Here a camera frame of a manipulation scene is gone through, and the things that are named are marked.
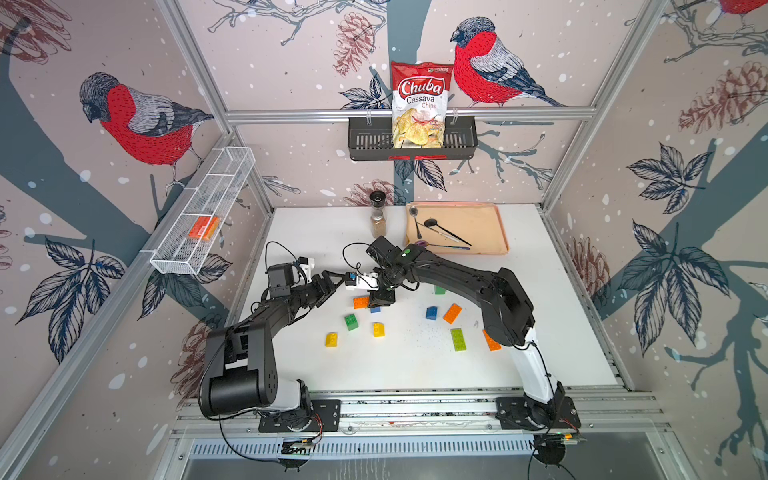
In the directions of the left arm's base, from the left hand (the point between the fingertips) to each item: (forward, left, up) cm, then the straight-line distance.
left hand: (344, 277), depth 89 cm
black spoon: (+31, -30, -10) cm, 44 cm away
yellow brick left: (-16, +3, -8) cm, 18 cm away
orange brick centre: (-7, -34, -10) cm, 36 cm away
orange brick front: (-6, -5, -4) cm, 9 cm away
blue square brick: (-7, -9, -8) cm, 14 cm away
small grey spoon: (+36, -23, -9) cm, 43 cm away
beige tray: (+28, -40, -10) cm, 50 cm away
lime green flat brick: (-16, -34, -9) cm, 39 cm away
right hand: (-4, -8, -4) cm, 9 cm away
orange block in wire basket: (+1, +32, +22) cm, 39 cm away
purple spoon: (+21, -26, -11) cm, 35 cm away
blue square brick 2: (-8, -27, -9) cm, 29 cm away
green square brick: (-11, -3, -7) cm, 14 cm away
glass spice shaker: (+24, -10, -1) cm, 26 cm away
